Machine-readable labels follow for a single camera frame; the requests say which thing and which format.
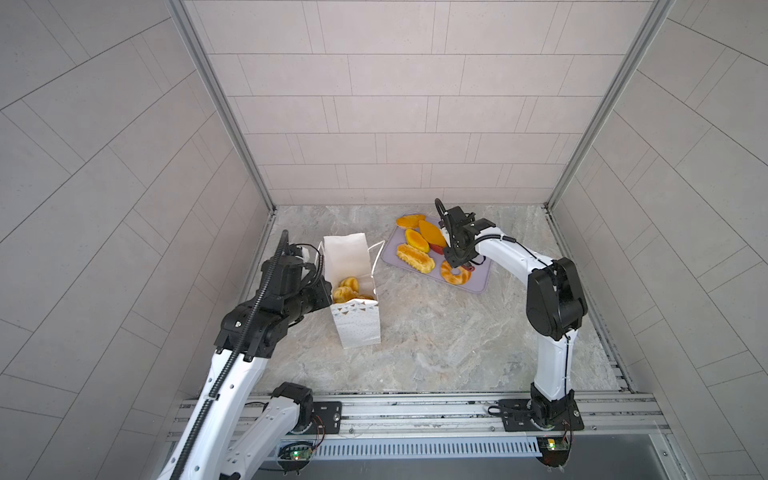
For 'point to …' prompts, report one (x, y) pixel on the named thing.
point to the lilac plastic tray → (399, 253)
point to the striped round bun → (351, 282)
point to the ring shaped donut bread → (459, 279)
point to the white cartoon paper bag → (346, 256)
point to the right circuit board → (555, 450)
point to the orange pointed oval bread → (432, 234)
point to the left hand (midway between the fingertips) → (339, 282)
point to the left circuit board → (296, 453)
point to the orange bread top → (410, 221)
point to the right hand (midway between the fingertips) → (454, 256)
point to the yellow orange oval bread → (416, 241)
